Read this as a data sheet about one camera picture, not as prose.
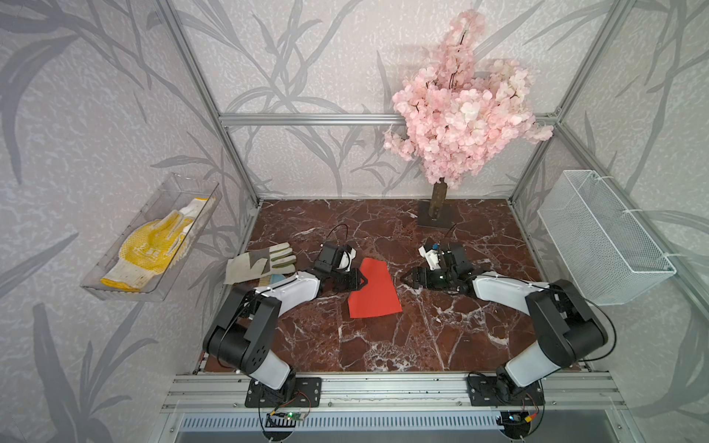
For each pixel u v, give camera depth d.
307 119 1.92
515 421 0.74
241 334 0.45
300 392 0.72
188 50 0.77
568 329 0.45
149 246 0.64
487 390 0.73
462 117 0.59
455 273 0.73
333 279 0.78
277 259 1.01
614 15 0.71
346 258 0.79
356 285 0.81
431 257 0.85
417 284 0.80
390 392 0.75
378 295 0.95
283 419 0.72
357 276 0.81
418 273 0.81
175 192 0.77
